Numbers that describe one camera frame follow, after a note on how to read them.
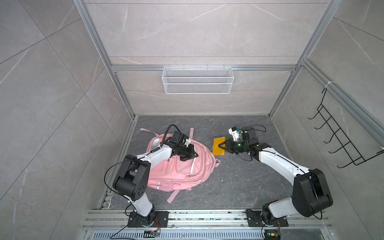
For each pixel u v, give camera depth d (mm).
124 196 492
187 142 849
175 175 803
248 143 672
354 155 602
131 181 458
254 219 729
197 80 1009
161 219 731
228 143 747
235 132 798
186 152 784
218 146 836
